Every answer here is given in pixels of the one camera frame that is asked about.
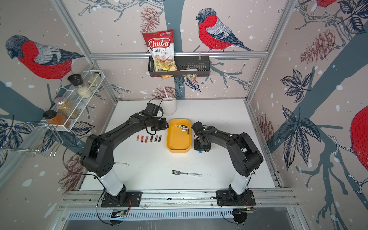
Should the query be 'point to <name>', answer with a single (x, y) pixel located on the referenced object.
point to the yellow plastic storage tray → (178, 137)
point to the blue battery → (200, 152)
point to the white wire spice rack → (75, 103)
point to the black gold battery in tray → (182, 125)
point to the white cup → (169, 106)
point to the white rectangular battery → (179, 126)
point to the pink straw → (166, 94)
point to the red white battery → (146, 139)
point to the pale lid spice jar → (94, 80)
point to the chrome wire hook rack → (35, 139)
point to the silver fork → (177, 172)
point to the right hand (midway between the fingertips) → (199, 147)
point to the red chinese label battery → (142, 139)
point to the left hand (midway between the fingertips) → (170, 123)
